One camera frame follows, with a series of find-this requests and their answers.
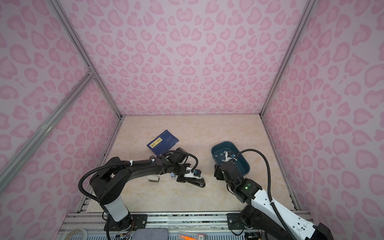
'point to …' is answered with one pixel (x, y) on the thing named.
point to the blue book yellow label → (163, 143)
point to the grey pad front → (150, 234)
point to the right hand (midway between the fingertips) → (219, 166)
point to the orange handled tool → (200, 237)
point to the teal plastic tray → (218, 152)
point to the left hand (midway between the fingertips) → (195, 174)
